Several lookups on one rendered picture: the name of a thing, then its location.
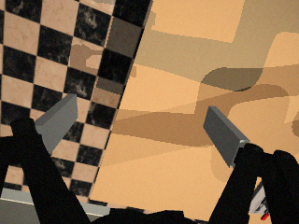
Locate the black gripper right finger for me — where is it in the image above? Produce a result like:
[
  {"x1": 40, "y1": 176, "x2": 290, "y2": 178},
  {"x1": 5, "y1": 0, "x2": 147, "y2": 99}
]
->
[{"x1": 203, "y1": 105, "x2": 299, "y2": 224}]

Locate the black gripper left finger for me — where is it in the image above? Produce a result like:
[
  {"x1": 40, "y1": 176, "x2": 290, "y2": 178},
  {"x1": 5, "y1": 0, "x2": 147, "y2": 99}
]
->
[{"x1": 0, "y1": 93, "x2": 92, "y2": 224}]

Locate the grey toggle clamp with red handle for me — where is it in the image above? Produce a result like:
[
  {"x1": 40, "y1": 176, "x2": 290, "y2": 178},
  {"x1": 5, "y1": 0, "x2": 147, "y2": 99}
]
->
[{"x1": 261, "y1": 198, "x2": 269, "y2": 220}]

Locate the grey fixture plate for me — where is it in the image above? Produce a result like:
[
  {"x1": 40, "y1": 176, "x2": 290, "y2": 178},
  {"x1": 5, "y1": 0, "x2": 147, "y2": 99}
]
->
[{"x1": 249, "y1": 181, "x2": 266, "y2": 215}]

